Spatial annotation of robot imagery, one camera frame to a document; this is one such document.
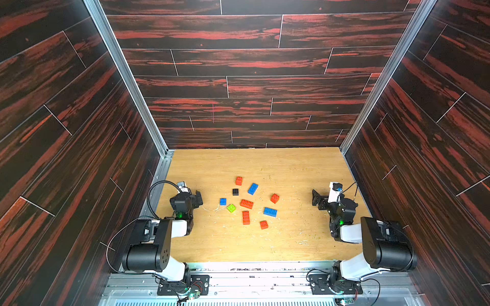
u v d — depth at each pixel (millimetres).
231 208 939
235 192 1006
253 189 1015
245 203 957
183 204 704
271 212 931
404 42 735
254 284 754
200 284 729
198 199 883
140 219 965
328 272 701
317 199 840
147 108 988
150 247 456
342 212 695
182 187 807
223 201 960
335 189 781
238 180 1019
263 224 885
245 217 908
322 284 736
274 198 957
